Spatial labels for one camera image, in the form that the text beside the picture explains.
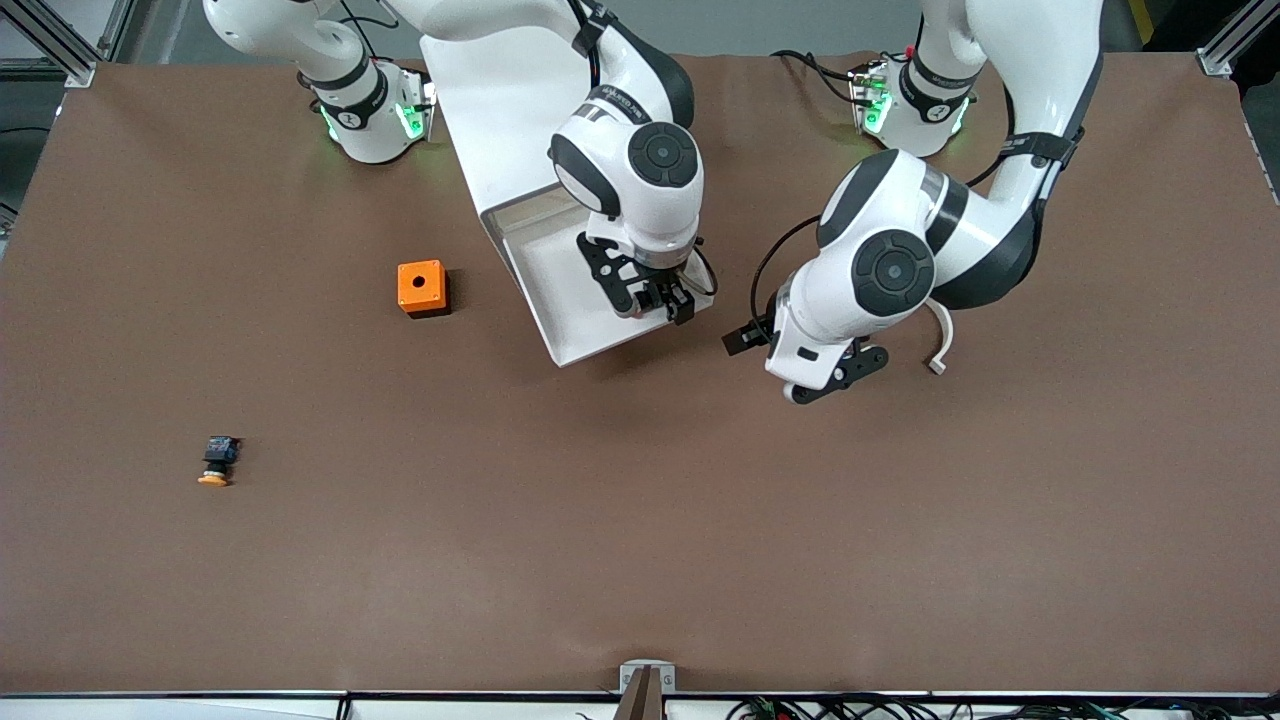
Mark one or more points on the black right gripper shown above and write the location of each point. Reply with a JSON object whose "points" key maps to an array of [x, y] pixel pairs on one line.
{"points": [[663, 291]]}

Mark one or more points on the orange mushroom push button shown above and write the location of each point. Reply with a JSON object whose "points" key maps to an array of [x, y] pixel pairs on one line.
{"points": [[220, 452]]}

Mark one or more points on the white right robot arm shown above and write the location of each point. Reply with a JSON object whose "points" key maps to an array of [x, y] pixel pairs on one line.
{"points": [[640, 210]]}

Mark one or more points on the orange button box with hole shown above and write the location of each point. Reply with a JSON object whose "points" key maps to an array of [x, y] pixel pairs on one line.
{"points": [[408, 295]]}

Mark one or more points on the person standing behind table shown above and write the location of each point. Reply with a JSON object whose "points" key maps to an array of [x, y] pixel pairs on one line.
{"points": [[1180, 25]]}

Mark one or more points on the grey metal bracket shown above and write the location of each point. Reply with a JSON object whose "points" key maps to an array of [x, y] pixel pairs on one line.
{"points": [[627, 678]]}

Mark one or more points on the brown pointed post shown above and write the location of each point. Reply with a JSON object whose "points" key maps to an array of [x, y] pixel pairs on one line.
{"points": [[645, 700]]}

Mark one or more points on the aluminium frame profile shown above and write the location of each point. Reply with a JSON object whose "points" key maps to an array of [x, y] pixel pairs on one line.
{"points": [[60, 45], [1215, 62]]}

